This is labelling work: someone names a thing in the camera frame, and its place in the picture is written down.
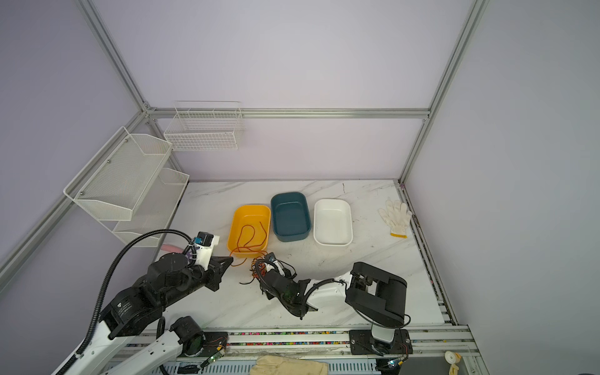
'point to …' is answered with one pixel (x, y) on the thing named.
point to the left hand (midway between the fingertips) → (229, 262)
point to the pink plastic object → (172, 248)
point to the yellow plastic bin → (249, 230)
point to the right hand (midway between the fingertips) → (266, 276)
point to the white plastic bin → (332, 223)
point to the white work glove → (397, 217)
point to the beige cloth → (283, 365)
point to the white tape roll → (451, 357)
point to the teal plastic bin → (291, 216)
